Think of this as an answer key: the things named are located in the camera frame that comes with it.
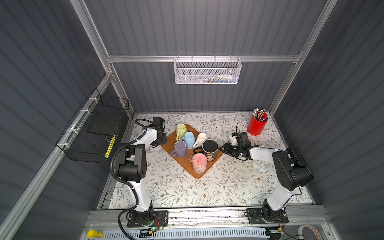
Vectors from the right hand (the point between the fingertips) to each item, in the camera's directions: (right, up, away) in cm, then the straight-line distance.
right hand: (223, 150), depth 96 cm
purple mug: (-27, +1, -5) cm, 28 cm away
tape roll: (+31, -34, -27) cm, 53 cm away
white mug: (-14, +9, -2) cm, 17 cm away
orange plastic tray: (-23, +13, +15) cm, 30 cm away
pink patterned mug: (-16, -4, -14) cm, 22 cm away
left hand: (-42, +6, +2) cm, 43 cm away
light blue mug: (-22, +7, -3) cm, 23 cm away
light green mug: (-28, +13, +3) cm, 30 cm away
